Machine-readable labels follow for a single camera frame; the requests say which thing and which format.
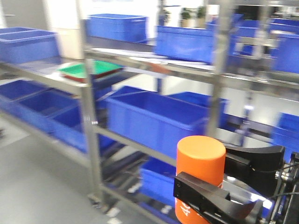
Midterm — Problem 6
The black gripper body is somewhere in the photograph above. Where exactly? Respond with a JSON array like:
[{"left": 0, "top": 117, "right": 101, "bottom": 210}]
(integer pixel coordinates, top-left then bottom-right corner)
[{"left": 245, "top": 152, "right": 299, "bottom": 224}]

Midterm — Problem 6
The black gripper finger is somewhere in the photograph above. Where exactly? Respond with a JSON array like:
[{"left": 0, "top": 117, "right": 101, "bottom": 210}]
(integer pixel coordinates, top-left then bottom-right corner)
[
  {"left": 173, "top": 172, "right": 257, "bottom": 224},
  {"left": 224, "top": 144, "right": 286, "bottom": 197}
]

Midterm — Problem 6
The steel rack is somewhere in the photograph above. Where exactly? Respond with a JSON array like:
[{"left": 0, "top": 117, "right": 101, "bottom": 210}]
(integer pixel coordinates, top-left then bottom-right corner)
[{"left": 0, "top": 0, "right": 299, "bottom": 224}]

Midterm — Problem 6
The group of blue bins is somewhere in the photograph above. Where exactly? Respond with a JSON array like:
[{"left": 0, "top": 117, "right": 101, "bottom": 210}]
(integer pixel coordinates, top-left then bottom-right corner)
[{"left": 0, "top": 13, "right": 299, "bottom": 208}]

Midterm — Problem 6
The orange cylinder capacitor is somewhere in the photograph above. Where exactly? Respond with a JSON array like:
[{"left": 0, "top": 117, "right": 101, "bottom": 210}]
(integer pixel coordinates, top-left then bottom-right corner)
[{"left": 175, "top": 135, "right": 227, "bottom": 224}]

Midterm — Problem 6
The potted plant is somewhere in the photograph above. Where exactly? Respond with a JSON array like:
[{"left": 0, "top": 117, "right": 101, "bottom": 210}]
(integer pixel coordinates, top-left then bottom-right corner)
[
  {"left": 195, "top": 6, "right": 208, "bottom": 28},
  {"left": 180, "top": 7, "right": 194, "bottom": 28}
]

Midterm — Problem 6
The red plastic tray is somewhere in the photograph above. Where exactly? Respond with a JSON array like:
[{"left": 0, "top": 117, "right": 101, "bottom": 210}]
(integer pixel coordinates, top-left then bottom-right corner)
[{"left": 60, "top": 68, "right": 125, "bottom": 84}]

